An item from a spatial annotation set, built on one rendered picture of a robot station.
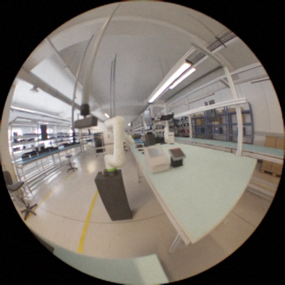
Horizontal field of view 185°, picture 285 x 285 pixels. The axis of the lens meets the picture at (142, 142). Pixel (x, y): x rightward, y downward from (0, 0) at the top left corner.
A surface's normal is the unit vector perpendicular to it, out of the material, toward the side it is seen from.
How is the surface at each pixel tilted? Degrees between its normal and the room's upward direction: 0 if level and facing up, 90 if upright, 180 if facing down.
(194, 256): 0
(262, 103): 90
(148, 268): 0
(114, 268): 0
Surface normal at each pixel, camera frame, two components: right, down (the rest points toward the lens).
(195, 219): -0.09, -0.99
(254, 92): -0.97, 0.11
